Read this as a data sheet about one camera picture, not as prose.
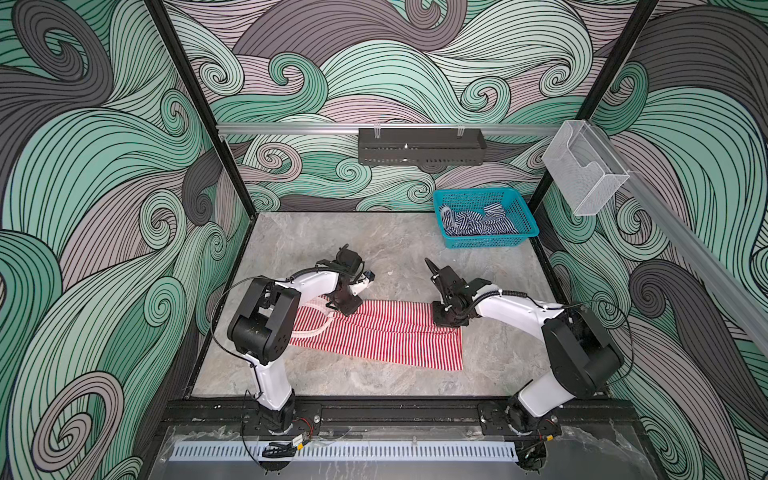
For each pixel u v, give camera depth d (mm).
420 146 945
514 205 1141
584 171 832
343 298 835
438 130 911
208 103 897
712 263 561
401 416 748
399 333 877
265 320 486
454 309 674
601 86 835
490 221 1143
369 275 877
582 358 443
